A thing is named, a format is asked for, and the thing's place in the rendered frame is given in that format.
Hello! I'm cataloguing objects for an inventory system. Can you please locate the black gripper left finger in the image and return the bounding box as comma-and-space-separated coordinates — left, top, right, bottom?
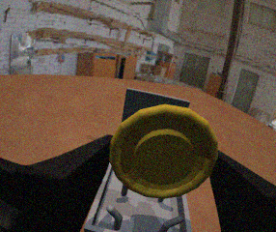
0, 134, 114, 232

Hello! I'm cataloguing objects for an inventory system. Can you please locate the yellow round plate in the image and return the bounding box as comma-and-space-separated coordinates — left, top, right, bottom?
109, 104, 218, 200

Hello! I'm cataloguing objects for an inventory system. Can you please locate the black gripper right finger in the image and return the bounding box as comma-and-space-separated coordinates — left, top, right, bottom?
208, 151, 276, 232

